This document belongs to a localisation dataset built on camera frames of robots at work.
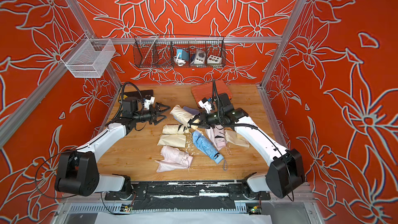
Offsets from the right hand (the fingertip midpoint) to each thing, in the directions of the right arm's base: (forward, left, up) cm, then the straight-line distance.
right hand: (189, 124), depth 70 cm
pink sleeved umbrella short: (+5, -15, -21) cm, 26 cm away
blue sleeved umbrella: (-2, -9, -20) cm, 22 cm away
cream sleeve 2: (+5, -25, -22) cm, 34 cm away
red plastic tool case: (+38, -8, -17) cm, 42 cm away
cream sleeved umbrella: (+8, +10, -19) cm, 23 cm away
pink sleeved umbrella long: (-7, +8, -20) cm, 23 cm away
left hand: (+10, +12, -4) cm, 16 cm away
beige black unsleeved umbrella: (+6, +5, -1) cm, 8 cm away
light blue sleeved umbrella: (+22, +1, -20) cm, 30 cm away
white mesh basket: (+40, +63, +9) cm, 75 cm away
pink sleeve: (-13, +13, -21) cm, 28 cm away
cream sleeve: (+3, +11, -22) cm, 25 cm away
